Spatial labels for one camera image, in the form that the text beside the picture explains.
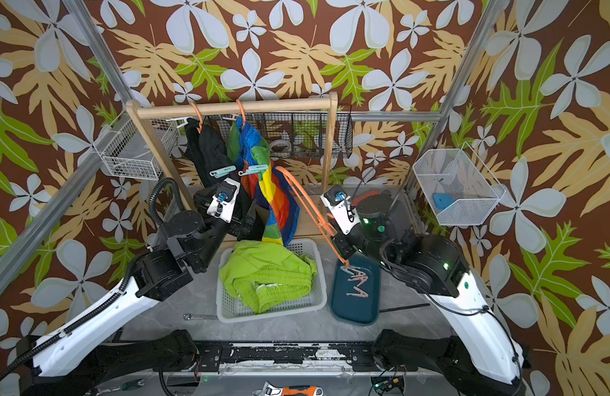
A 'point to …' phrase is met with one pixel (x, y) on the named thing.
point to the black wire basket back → (296, 135)
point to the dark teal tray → (355, 290)
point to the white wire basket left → (125, 153)
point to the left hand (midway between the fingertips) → (233, 191)
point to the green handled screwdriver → (130, 385)
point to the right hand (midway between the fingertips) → (329, 219)
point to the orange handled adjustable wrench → (288, 390)
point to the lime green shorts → (265, 274)
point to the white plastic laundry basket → (230, 309)
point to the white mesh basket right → (461, 190)
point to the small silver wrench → (188, 317)
